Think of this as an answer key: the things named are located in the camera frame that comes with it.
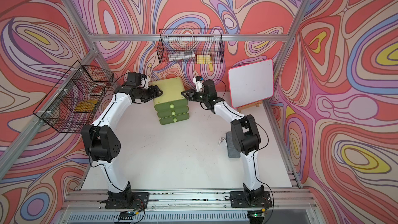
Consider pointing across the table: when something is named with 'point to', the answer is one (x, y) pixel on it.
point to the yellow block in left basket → (85, 106)
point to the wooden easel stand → (257, 103)
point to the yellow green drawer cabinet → (171, 88)
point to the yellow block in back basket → (203, 59)
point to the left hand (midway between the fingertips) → (160, 93)
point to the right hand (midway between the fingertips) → (184, 97)
